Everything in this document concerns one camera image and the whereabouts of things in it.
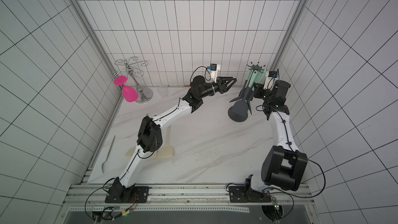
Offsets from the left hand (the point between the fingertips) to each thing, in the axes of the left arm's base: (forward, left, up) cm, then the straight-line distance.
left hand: (235, 81), depth 76 cm
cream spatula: (-38, +34, 0) cm, 50 cm away
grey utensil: (-1, -11, -17) cm, 20 cm away
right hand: (+4, -14, -4) cm, 15 cm away
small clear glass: (+21, +46, -31) cm, 59 cm away
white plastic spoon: (-27, +70, -34) cm, 82 cm away
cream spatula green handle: (-24, +58, -33) cm, 71 cm away
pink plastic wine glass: (+5, +61, -16) cm, 63 cm away
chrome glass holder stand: (+20, +60, -33) cm, 71 cm away
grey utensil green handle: (+1, -9, -4) cm, 10 cm away
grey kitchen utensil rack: (-3, -6, -22) cm, 23 cm away
